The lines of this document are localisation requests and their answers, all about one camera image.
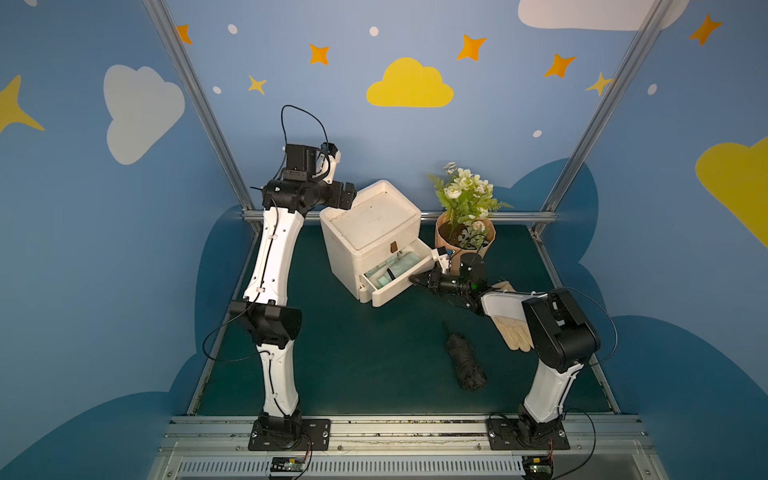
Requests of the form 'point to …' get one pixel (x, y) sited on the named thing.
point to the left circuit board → (287, 464)
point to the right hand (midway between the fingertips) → (413, 277)
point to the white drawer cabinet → (374, 246)
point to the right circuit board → (538, 467)
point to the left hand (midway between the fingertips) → (338, 184)
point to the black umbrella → (469, 374)
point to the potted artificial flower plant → (466, 223)
